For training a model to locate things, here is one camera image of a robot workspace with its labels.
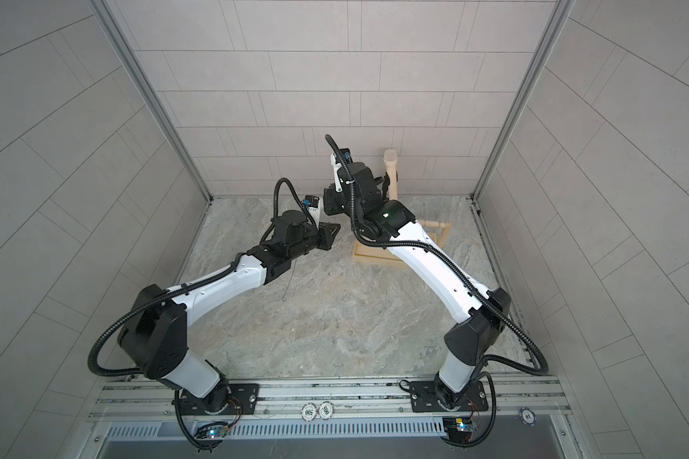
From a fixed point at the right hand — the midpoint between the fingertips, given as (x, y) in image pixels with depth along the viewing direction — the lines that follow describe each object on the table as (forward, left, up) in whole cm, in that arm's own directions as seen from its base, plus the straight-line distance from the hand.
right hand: (326, 188), depth 72 cm
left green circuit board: (-46, +28, -32) cm, 63 cm away
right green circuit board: (-48, -30, -36) cm, 67 cm away
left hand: (-1, -3, -14) cm, 14 cm away
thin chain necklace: (-12, +17, -34) cm, 40 cm away
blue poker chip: (-47, -46, -36) cm, 75 cm away
